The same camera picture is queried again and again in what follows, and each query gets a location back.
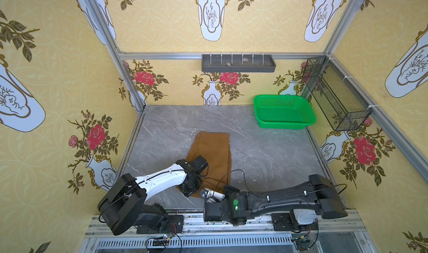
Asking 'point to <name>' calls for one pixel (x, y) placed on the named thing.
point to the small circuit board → (161, 242)
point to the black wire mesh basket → (342, 106)
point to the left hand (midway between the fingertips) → (200, 190)
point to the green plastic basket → (283, 111)
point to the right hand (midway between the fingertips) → (223, 201)
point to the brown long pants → (214, 148)
